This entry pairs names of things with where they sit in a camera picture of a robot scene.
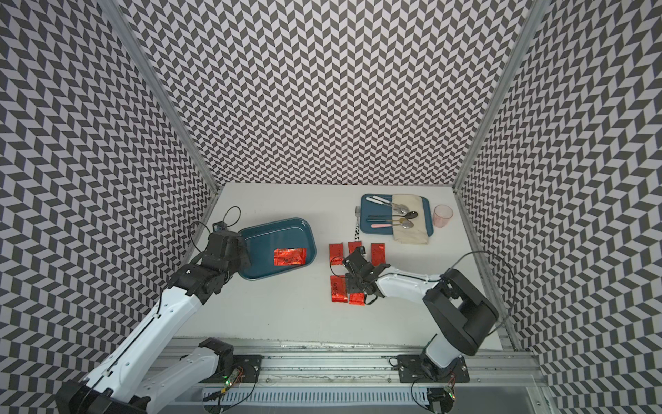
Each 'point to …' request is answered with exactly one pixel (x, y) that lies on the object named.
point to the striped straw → (357, 233)
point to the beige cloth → (418, 234)
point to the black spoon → (413, 214)
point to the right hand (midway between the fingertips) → (359, 285)
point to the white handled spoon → (383, 201)
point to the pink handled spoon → (405, 224)
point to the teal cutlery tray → (372, 210)
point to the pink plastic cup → (442, 213)
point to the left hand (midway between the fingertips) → (240, 255)
